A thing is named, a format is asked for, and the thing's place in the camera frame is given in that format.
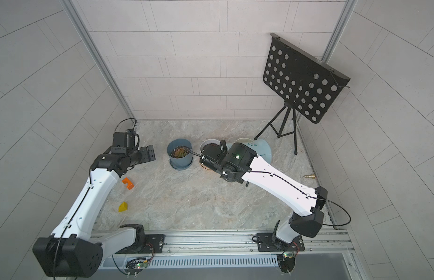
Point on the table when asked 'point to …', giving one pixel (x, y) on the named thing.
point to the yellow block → (123, 207)
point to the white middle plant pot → (207, 142)
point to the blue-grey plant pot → (182, 163)
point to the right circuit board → (286, 262)
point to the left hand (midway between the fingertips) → (148, 150)
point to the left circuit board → (135, 266)
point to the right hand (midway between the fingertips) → (243, 159)
